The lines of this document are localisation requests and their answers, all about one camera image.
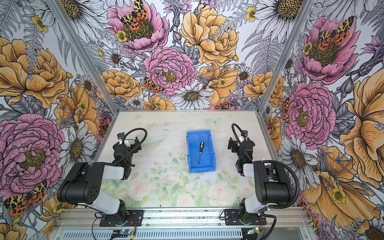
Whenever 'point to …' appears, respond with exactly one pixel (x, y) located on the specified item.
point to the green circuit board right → (255, 230)
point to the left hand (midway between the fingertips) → (130, 142)
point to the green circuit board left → (121, 233)
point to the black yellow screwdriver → (202, 146)
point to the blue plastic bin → (207, 162)
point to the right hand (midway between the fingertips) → (238, 141)
